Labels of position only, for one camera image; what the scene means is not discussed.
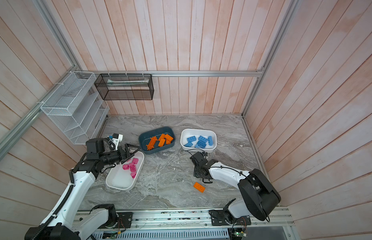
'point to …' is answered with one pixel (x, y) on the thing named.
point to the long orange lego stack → (152, 143)
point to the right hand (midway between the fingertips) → (199, 172)
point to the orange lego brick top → (162, 136)
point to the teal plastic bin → (144, 138)
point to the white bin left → (121, 179)
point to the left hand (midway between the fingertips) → (137, 154)
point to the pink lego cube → (135, 160)
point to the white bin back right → (187, 133)
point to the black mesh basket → (125, 86)
